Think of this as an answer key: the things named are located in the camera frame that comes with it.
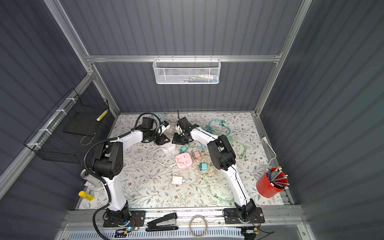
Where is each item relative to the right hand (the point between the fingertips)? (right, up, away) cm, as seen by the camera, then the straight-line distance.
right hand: (174, 143), depth 100 cm
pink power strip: (+7, -9, -9) cm, 15 cm away
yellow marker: (-42, -23, -25) cm, 54 cm away
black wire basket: (-49, +8, -28) cm, 57 cm away
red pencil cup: (+54, -17, -25) cm, 62 cm away
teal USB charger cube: (+19, -13, -11) cm, 25 cm away
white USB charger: (+3, -19, -16) cm, 25 cm away
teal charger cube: (+6, -4, -5) cm, 9 cm away
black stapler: (0, -35, -29) cm, 46 cm away
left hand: (-6, +4, -1) cm, 7 cm away
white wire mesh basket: (+7, +58, +23) cm, 63 cm away
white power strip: (-4, -2, -4) cm, 6 cm away
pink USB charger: (+15, -7, -7) cm, 18 cm away
